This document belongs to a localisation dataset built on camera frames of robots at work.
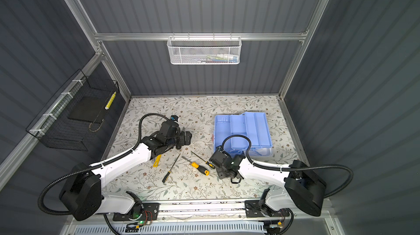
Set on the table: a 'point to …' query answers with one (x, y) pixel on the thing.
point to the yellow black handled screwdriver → (200, 168)
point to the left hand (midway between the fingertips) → (184, 134)
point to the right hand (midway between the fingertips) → (225, 170)
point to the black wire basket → (72, 119)
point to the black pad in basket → (89, 108)
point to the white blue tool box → (254, 125)
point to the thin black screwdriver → (168, 174)
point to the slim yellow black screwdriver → (207, 162)
